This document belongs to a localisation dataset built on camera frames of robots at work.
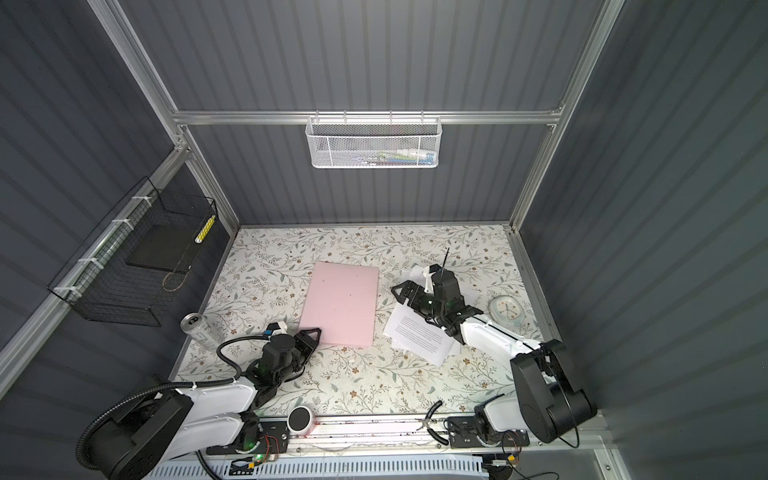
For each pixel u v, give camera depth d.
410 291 0.78
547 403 0.42
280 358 0.68
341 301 0.96
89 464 0.41
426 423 0.76
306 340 0.79
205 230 0.81
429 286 0.79
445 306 0.68
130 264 0.72
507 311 0.94
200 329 0.79
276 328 0.82
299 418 0.72
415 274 1.06
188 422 0.46
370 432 0.75
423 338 0.91
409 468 0.77
